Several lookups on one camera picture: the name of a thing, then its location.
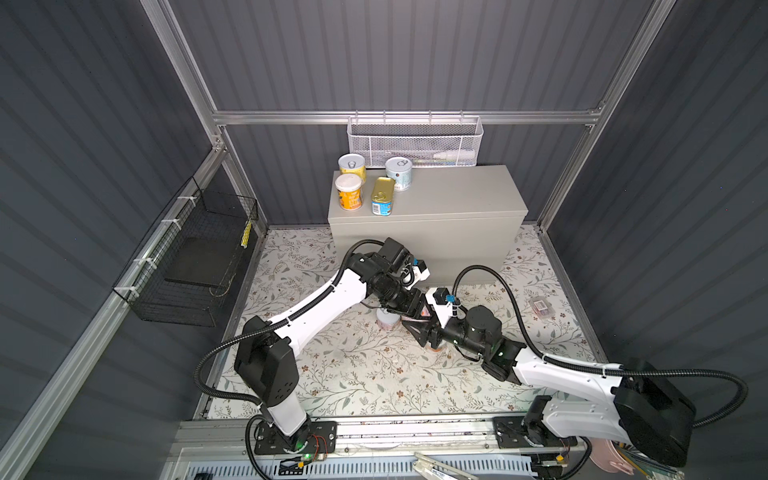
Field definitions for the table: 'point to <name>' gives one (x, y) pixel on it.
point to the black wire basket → (187, 269)
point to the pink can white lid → (387, 321)
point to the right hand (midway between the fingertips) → (414, 315)
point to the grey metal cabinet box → (456, 218)
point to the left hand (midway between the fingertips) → (425, 315)
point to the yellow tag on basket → (246, 234)
